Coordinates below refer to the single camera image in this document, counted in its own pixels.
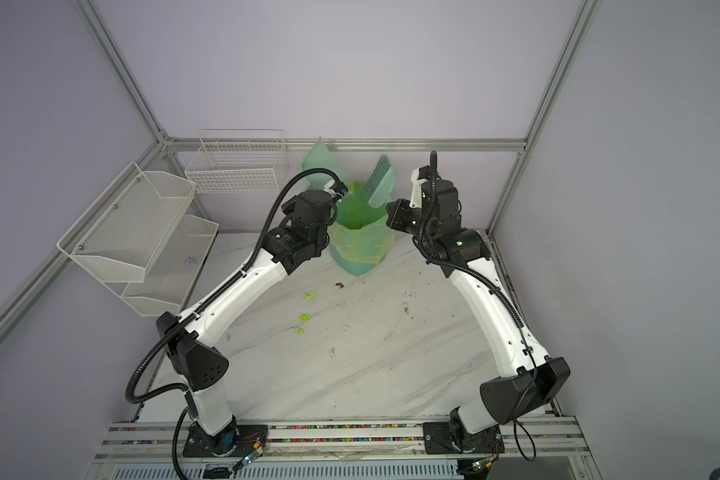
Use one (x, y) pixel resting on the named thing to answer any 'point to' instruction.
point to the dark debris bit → (340, 284)
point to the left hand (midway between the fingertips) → (292, 197)
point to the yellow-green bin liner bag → (370, 243)
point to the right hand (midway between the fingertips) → (383, 204)
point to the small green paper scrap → (305, 317)
